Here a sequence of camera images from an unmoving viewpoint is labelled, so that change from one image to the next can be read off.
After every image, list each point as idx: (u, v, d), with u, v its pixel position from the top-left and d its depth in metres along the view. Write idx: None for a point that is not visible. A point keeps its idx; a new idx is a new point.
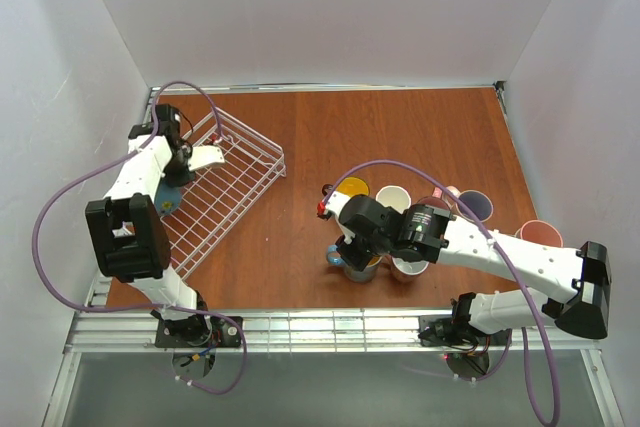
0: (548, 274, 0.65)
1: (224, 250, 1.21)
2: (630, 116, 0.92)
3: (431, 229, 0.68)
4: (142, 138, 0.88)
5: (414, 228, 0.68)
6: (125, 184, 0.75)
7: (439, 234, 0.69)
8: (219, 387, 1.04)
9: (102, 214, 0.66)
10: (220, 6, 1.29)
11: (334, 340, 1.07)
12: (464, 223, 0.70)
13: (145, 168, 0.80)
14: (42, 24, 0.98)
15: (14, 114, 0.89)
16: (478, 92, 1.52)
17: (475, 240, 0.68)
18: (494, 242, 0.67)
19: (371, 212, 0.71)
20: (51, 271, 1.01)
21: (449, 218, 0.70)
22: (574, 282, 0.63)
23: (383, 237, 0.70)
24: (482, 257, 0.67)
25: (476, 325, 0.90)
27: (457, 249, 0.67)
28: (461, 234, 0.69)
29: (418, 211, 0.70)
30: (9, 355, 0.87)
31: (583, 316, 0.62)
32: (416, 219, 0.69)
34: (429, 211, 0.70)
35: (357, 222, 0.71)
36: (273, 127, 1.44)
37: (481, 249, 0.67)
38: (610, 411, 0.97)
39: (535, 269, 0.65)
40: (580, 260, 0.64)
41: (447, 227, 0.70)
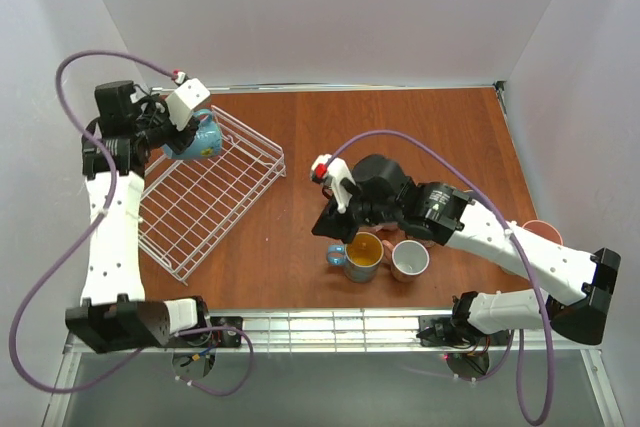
0: (559, 274, 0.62)
1: (224, 250, 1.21)
2: (630, 117, 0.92)
3: (446, 207, 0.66)
4: (102, 181, 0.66)
5: (428, 206, 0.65)
6: (104, 280, 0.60)
7: (455, 216, 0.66)
8: (219, 388, 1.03)
9: (87, 327, 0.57)
10: (221, 6, 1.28)
11: (334, 340, 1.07)
12: (481, 209, 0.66)
13: (118, 244, 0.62)
14: (42, 24, 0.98)
15: (15, 115, 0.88)
16: (478, 92, 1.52)
17: (490, 228, 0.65)
18: (511, 233, 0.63)
19: (392, 178, 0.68)
20: (51, 271, 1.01)
21: (467, 201, 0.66)
22: (585, 285, 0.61)
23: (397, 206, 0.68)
24: (494, 247, 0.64)
25: (475, 323, 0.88)
27: (470, 235, 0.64)
28: (476, 220, 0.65)
29: (434, 190, 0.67)
30: (9, 355, 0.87)
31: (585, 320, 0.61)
32: (433, 197, 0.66)
34: (447, 191, 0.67)
35: (376, 184, 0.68)
36: (273, 127, 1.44)
37: (495, 237, 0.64)
38: (610, 411, 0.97)
39: (547, 266, 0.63)
40: (593, 264, 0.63)
41: (465, 211, 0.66)
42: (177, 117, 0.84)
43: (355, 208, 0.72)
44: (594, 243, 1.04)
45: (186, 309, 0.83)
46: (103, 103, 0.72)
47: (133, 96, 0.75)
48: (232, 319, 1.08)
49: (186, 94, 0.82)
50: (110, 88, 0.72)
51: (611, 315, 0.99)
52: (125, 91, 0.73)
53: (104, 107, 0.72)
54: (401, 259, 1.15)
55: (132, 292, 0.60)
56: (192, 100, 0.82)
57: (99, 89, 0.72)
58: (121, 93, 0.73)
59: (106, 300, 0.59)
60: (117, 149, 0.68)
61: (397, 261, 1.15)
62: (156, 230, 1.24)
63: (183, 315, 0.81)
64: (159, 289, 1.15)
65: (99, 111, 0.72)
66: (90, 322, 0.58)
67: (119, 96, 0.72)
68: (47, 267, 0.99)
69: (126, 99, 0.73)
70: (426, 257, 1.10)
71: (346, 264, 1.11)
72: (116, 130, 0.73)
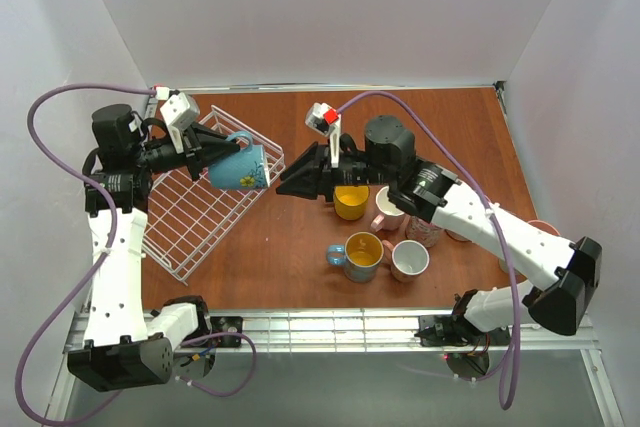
0: (535, 256, 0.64)
1: (224, 250, 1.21)
2: (630, 116, 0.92)
3: (435, 185, 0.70)
4: (104, 218, 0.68)
5: (417, 181, 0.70)
6: (106, 321, 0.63)
7: (440, 193, 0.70)
8: (218, 388, 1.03)
9: (89, 369, 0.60)
10: (221, 6, 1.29)
11: (334, 340, 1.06)
12: (466, 189, 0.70)
13: (121, 285, 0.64)
14: (42, 26, 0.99)
15: (15, 115, 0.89)
16: (478, 92, 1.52)
17: (472, 207, 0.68)
18: (491, 213, 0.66)
19: (404, 147, 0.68)
20: (52, 271, 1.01)
21: (455, 182, 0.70)
22: (559, 269, 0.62)
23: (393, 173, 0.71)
24: (474, 225, 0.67)
25: (471, 319, 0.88)
27: (451, 211, 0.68)
28: (460, 199, 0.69)
29: (426, 168, 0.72)
30: (10, 355, 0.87)
31: (557, 305, 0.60)
32: (423, 174, 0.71)
34: (436, 170, 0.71)
35: (386, 149, 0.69)
36: (273, 127, 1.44)
37: (476, 216, 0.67)
38: (610, 411, 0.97)
39: (523, 248, 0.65)
40: (571, 251, 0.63)
41: (451, 189, 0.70)
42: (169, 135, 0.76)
43: (346, 169, 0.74)
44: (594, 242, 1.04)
45: (186, 317, 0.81)
46: (101, 137, 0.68)
47: (132, 124, 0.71)
48: (232, 319, 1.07)
49: (165, 110, 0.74)
50: (108, 121, 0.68)
51: (610, 315, 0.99)
52: (125, 122, 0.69)
53: (102, 140, 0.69)
54: (401, 259, 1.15)
55: (134, 334, 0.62)
56: (170, 115, 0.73)
57: (97, 122, 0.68)
58: (120, 125, 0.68)
59: (108, 342, 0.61)
60: (121, 188, 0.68)
61: (397, 260, 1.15)
62: (156, 229, 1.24)
63: (183, 325, 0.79)
64: (159, 288, 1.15)
65: (98, 143, 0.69)
66: (92, 363, 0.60)
67: (118, 130, 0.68)
68: (47, 267, 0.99)
69: (124, 129, 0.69)
70: (426, 258, 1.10)
71: (346, 264, 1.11)
72: (116, 160, 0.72)
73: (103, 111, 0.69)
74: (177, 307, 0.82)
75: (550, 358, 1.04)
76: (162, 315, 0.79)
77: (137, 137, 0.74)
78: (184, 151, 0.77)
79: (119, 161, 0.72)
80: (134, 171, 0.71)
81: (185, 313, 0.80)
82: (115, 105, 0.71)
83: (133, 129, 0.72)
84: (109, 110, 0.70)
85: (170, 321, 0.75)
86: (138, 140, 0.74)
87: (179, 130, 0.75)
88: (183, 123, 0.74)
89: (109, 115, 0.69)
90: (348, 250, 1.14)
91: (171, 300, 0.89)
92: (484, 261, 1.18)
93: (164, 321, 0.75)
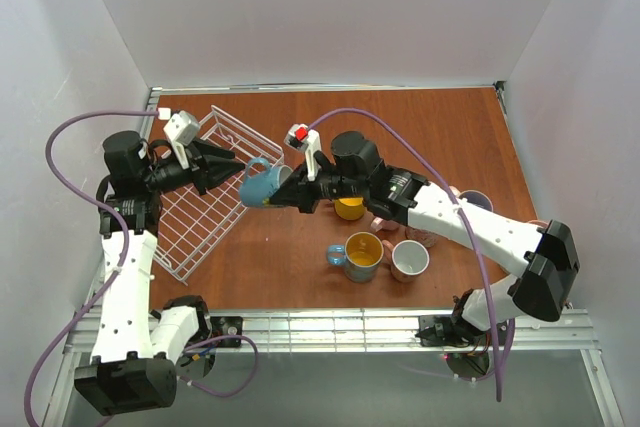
0: (504, 244, 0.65)
1: (224, 249, 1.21)
2: (629, 116, 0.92)
3: (406, 189, 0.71)
4: (117, 240, 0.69)
5: (390, 188, 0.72)
6: (114, 337, 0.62)
7: (411, 197, 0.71)
8: (219, 389, 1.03)
9: (95, 386, 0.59)
10: (221, 5, 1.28)
11: (334, 341, 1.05)
12: (435, 189, 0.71)
13: (129, 302, 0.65)
14: (42, 26, 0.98)
15: (14, 114, 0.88)
16: (478, 92, 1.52)
17: (442, 205, 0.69)
18: (459, 208, 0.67)
19: (368, 158, 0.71)
20: (52, 271, 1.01)
21: (424, 183, 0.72)
22: (528, 252, 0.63)
23: (364, 183, 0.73)
24: (446, 221, 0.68)
25: (470, 319, 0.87)
27: (422, 211, 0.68)
28: (430, 199, 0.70)
29: (398, 174, 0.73)
30: (9, 354, 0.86)
31: (530, 288, 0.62)
32: (395, 180, 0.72)
34: (408, 175, 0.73)
35: (351, 162, 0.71)
36: (272, 127, 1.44)
37: (446, 213, 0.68)
38: (610, 411, 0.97)
39: (492, 237, 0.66)
40: (539, 235, 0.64)
41: (420, 191, 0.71)
42: (174, 152, 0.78)
43: (323, 182, 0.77)
44: (593, 243, 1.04)
45: (187, 323, 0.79)
46: (112, 166, 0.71)
47: (141, 151, 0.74)
48: (232, 319, 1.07)
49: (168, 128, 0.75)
50: (119, 151, 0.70)
51: (610, 314, 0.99)
52: (134, 150, 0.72)
53: (113, 169, 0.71)
54: (400, 259, 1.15)
55: (141, 350, 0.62)
56: (172, 131, 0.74)
57: (108, 152, 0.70)
58: (130, 154, 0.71)
59: (115, 359, 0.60)
60: (133, 211, 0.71)
61: (396, 260, 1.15)
62: None
63: (184, 331, 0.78)
64: (159, 288, 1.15)
65: (109, 170, 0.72)
66: (98, 380, 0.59)
67: (129, 158, 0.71)
68: (46, 268, 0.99)
69: (134, 157, 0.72)
70: (426, 258, 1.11)
71: (346, 264, 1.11)
72: (128, 187, 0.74)
73: (113, 141, 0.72)
74: (178, 311, 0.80)
75: (549, 358, 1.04)
76: (164, 322, 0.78)
77: (146, 161, 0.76)
78: (189, 165, 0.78)
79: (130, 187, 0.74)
80: (146, 196, 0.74)
81: (181, 314, 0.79)
82: (124, 134, 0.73)
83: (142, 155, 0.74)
84: (119, 140, 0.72)
85: (171, 333, 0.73)
86: (146, 164, 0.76)
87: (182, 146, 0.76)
88: (186, 138, 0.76)
89: (120, 144, 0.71)
90: (348, 250, 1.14)
91: (171, 300, 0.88)
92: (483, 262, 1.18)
93: (168, 331, 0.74)
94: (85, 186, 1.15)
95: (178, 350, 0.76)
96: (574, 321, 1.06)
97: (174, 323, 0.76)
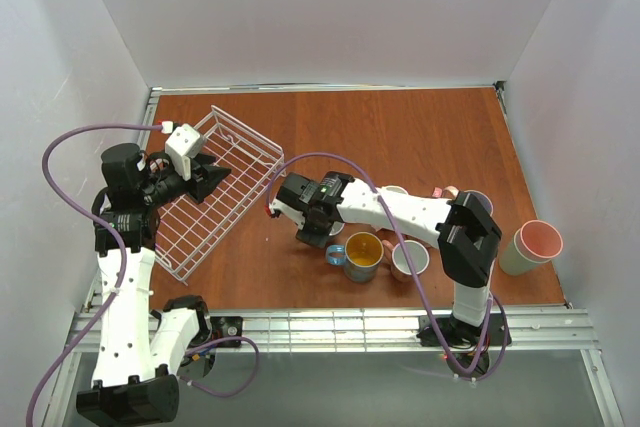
0: (419, 220, 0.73)
1: (224, 250, 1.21)
2: (629, 116, 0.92)
3: (335, 189, 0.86)
4: (114, 257, 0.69)
5: (321, 190, 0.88)
6: (114, 360, 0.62)
7: (340, 195, 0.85)
8: (218, 389, 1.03)
9: (97, 409, 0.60)
10: (220, 6, 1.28)
11: (334, 340, 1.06)
12: (360, 184, 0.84)
13: (128, 324, 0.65)
14: (43, 27, 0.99)
15: (13, 114, 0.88)
16: (478, 92, 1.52)
17: (365, 196, 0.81)
18: (378, 195, 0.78)
19: (291, 183, 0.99)
20: (51, 271, 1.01)
21: (350, 181, 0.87)
22: (439, 224, 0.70)
23: (303, 202, 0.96)
24: (369, 210, 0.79)
25: (463, 316, 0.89)
27: (348, 205, 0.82)
28: (355, 193, 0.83)
29: (329, 177, 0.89)
30: (9, 355, 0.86)
31: (447, 255, 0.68)
32: (326, 184, 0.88)
34: (336, 176, 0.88)
35: (286, 194, 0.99)
36: (272, 127, 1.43)
37: (369, 203, 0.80)
38: (609, 411, 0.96)
39: (409, 216, 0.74)
40: (449, 208, 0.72)
41: (347, 188, 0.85)
42: (178, 166, 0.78)
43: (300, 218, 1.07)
44: (592, 242, 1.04)
45: (188, 327, 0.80)
46: (110, 178, 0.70)
47: (140, 163, 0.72)
48: (232, 319, 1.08)
49: (173, 143, 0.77)
50: (117, 163, 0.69)
51: (610, 314, 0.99)
52: (133, 161, 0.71)
53: (111, 181, 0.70)
54: (401, 260, 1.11)
55: (142, 373, 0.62)
56: (181, 146, 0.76)
57: (106, 163, 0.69)
58: (129, 166, 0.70)
59: (115, 382, 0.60)
60: (130, 226, 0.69)
61: (397, 261, 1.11)
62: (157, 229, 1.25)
63: (184, 336, 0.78)
64: (159, 288, 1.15)
65: (106, 182, 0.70)
66: (100, 404, 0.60)
67: (127, 170, 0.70)
68: (47, 267, 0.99)
69: (133, 170, 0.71)
70: (426, 257, 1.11)
71: (346, 264, 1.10)
72: (125, 199, 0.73)
73: (112, 152, 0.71)
74: (179, 315, 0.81)
75: (549, 357, 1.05)
76: (164, 326, 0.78)
77: (145, 173, 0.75)
78: (191, 177, 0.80)
79: (127, 199, 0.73)
80: (143, 209, 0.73)
81: (183, 317, 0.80)
82: (123, 145, 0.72)
83: (141, 167, 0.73)
84: (117, 151, 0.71)
85: (172, 339, 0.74)
86: (145, 177, 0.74)
87: (189, 161, 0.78)
88: (192, 153, 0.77)
89: (118, 156, 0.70)
90: (348, 250, 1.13)
91: (171, 300, 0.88)
92: None
93: (168, 337, 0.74)
94: (85, 186, 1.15)
95: (179, 356, 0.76)
96: (575, 321, 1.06)
97: (174, 329, 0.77)
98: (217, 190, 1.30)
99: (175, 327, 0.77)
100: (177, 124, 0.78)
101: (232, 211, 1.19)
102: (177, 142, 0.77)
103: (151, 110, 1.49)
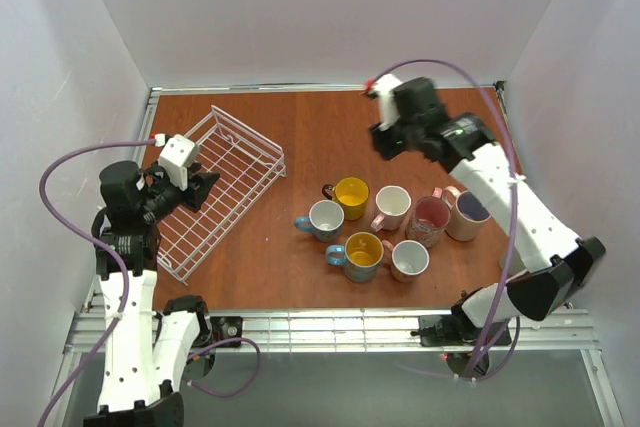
0: (537, 238, 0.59)
1: (224, 250, 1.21)
2: (629, 116, 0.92)
3: (469, 136, 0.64)
4: (116, 281, 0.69)
5: (454, 128, 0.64)
6: (120, 385, 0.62)
7: (471, 148, 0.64)
8: (218, 389, 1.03)
9: None
10: (220, 6, 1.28)
11: (334, 340, 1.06)
12: (500, 153, 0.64)
13: (132, 348, 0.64)
14: (44, 27, 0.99)
15: (13, 114, 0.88)
16: (478, 92, 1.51)
17: (499, 171, 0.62)
18: (514, 183, 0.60)
19: (423, 94, 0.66)
20: (51, 271, 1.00)
21: (490, 142, 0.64)
22: (556, 256, 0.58)
23: (419, 123, 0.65)
24: (492, 188, 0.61)
25: (468, 312, 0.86)
27: (476, 168, 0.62)
28: (489, 160, 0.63)
29: (465, 121, 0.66)
30: (9, 355, 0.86)
31: (537, 283, 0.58)
32: (460, 124, 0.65)
34: (476, 124, 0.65)
35: (407, 100, 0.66)
36: (273, 128, 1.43)
37: (498, 181, 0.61)
38: (610, 411, 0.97)
39: (529, 225, 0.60)
40: (574, 245, 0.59)
41: (484, 148, 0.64)
42: (174, 176, 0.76)
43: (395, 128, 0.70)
44: None
45: (189, 331, 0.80)
46: (110, 199, 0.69)
47: (140, 182, 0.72)
48: (232, 319, 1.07)
49: (168, 155, 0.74)
50: (116, 185, 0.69)
51: (610, 315, 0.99)
52: (132, 181, 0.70)
53: (111, 201, 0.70)
54: (401, 260, 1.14)
55: (148, 397, 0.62)
56: (177, 157, 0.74)
57: (106, 185, 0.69)
58: (128, 187, 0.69)
59: (122, 408, 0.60)
60: (130, 249, 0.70)
61: (398, 261, 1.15)
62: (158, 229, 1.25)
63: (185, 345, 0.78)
64: (159, 288, 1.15)
65: (106, 203, 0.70)
66: None
67: (127, 190, 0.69)
68: (47, 267, 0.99)
69: (133, 190, 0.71)
70: (426, 257, 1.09)
71: (346, 264, 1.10)
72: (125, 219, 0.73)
73: (111, 172, 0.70)
74: (178, 320, 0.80)
75: (550, 358, 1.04)
76: (165, 336, 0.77)
77: (144, 192, 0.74)
78: (188, 187, 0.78)
79: (127, 219, 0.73)
80: (143, 230, 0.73)
81: (184, 322, 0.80)
82: (121, 164, 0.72)
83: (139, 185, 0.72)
84: (116, 171, 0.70)
85: (174, 350, 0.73)
86: (144, 196, 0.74)
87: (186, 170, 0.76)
88: (189, 163, 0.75)
89: (117, 176, 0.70)
90: (348, 250, 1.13)
91: (171, 300, 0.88)
92: (484, 261, 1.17)
93: (170, 345, 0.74)
94: (85, 187, 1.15)
95: (182, 366, 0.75)
96: (575, 321, 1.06)
97: (175, 336, 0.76)
98: (217, 190, 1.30)
99: (176, 334, 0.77)
100: (169, 136, 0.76)
101: (232, 211, 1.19)
102: (172, 154, 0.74)
103: (151, 110, 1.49)
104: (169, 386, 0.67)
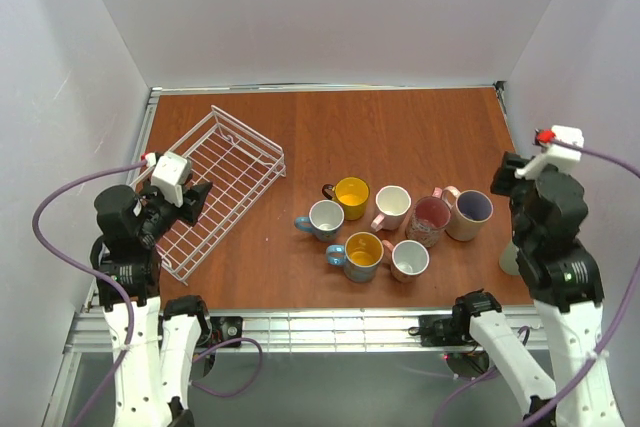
0: (586, 416, 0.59)
1: (224, 250, 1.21)
2: (630, 117, 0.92)
3: (573, 289, 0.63)
4: (121, 312, 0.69)
5: (566, 272, 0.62)
6: (132, 414, 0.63)
7: (569, 299, 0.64)
8: (219, 389, 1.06)
9: None
10: (221, 6, 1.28)
11: (334, 340, 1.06)
12: (596, 315, 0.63)
13: (143, 378, 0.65)
14: (44, 26, 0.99)
15: (13, 114, 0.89)
16: (478, 92, 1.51)
17: (584, 334, 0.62)
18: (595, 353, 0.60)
19: (562, 220, 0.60)
20: (52, 272, 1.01)
21: (594, 302, 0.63)
22: None
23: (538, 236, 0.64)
24: (567, 345, 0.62)
25: (474, 329, 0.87)
27: (564, 320, 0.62)
28: (582, 319, 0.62)
29: (583, 265, 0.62)
30: (9, 355, 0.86)
31: None
32: (575, 268, 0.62)
34: (593, 275, 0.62)
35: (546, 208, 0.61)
36: (273, 128, 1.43)
37: (577, 342, 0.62)
38: None
39: (587, 402, 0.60)
40: None
41: (585, 304, 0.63)
42: (168, 194, 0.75)
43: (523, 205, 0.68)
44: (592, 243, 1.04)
45: (191, 336, 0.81)
46: (108, 230, 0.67)
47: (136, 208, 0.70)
48: (232, 319, 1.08)
49: (162, 175, 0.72)
50: (113, 214, 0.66)
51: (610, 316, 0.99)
52: (129, 209, 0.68)
53: (108, 231, 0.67)
54: (401, 259, 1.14)
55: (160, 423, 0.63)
56: (171, 175, 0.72)
57: (102, 216, 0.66)
58: (126, 218, 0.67)
59: None
60: (133, 279, 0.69)
61: (397, 260, 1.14)
62: None
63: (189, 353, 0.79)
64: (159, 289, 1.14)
65: (104, 233, 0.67)
66: None
67: (126, 220, 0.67)
68: (48, 268, 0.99)
69: (130, 219, 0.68)
70: (426, 257, 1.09)
71: (346, 264, 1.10)
72: (124, 246, 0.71)
73: (106, 201, 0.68)
74: (180, 326, 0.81)
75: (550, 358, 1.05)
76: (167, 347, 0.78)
77: (141, 218, 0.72)
78: (184, 202, 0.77)
79: (126, 246, 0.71)
80: (144, 257, 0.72)
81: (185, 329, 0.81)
82: (115, 190, 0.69)
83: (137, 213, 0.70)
84: (111, 200, 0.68)
85: (179, 362, 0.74)
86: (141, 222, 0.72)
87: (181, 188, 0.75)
88: (183, 179, 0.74)
89: (113, 205, 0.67)
90: (348, 250, 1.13)
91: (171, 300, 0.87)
92: (484, 261, 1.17)
93: (175, 356, 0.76)
94: (85, 187, 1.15)
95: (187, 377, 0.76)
96: None
97: (178, 346, 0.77)
98: (217, 190, 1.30)
99: (178, 343, 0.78)
100: (160, 154, 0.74)
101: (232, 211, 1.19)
102: (168, 174, 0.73)
103: (151, 110, 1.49)
104: (178, 403, 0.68)
